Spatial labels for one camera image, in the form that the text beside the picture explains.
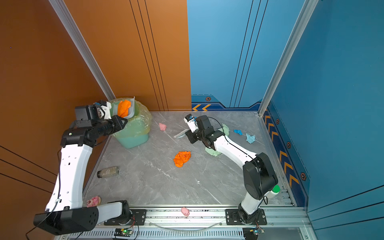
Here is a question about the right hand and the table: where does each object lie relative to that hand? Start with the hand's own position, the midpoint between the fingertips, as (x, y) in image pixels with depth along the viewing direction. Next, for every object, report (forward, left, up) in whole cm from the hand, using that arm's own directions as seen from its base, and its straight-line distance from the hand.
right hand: (186, 132), depth 86 cm
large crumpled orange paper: (-8, +4, -17) cm, 19 cm away
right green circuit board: (-46, -32, -20) cm, 60 cm away
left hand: (-4, +28, +17) cm, 33 cm away
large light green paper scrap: (-4, -16, -17) cm, 23 cm away
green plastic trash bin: (-2, +29, +2) cm, 29 cm away
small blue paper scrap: (+12, -35, -16) cm, 40 cm away
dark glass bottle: (-18, +44, -13) cm, 49 cm away
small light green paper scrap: (+15, -26, -17) cm, 34 cm away
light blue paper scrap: (+6, -43, -17) cm, 47 cm away
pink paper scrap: (+18, +20, -17) cm, 32 cm away
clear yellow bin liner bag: (+4, +26, +8) cm, 28 cm away
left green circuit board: (-46, +30, -19) cm, 58 cm away
